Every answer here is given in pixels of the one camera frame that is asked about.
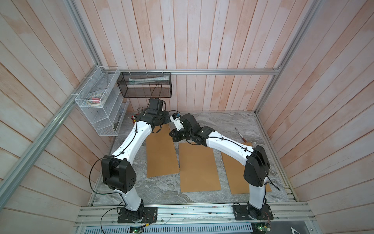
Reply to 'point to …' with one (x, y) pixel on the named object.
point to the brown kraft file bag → (161, 153)
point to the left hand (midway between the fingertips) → (167, 119)
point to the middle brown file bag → (198, 169)
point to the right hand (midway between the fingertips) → (168, 133)
